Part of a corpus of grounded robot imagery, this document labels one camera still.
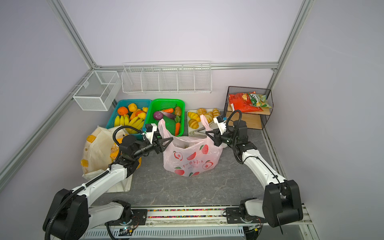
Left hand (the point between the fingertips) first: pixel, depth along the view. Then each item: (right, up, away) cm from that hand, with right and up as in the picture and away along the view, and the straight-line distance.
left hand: (170, 137), depth 75 cm
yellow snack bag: (-34, -8, +11) cm, 37 cm away
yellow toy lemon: (-27, +13, +32) cm, 44 cm away
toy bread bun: (+17, +17, +40) cm, 47 cm away
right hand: (+19, +2, +4) cm, 20 cm away
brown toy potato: (-1, +17, +39) cm, 43 cm away
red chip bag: (+44, +22, +23) cm, 54 cm away
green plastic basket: (-17, +22, +43) cm, 51 cm away
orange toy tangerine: (-41, +16, +33) cm, 55 cm away
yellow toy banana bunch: (-30, +8, +30) cm, 43 cm away
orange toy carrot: (-1, +4, +32) cm, 32 cm away
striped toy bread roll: (+11, +7, +33) cm, 35 cm away
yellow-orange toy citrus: (-35, +20, +37) cm, 55 cm away
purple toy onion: (-16, +13, +35) cm, 41 cm away
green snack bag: (+54, +23, +21) cm, 62 cm away
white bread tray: (+8, +3, +33) cm, 34 cm away
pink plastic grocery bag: (+11, -11, +6) cm, 17 cm away
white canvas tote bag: (-42, -11, +6) cm, 44 cm away
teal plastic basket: (-31, +23, +41) cm, 56 cm away
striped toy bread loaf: (+10, +13, +39) cm, 42 cm away
